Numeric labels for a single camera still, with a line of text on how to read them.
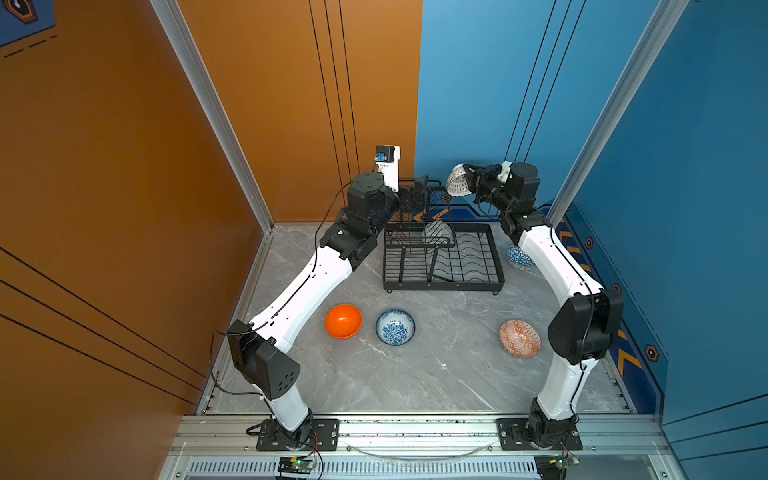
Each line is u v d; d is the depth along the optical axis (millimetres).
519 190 620
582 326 490
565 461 697
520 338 885
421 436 754
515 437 725
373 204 512
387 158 561
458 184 828
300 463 709
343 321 898
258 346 426
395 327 914
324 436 737
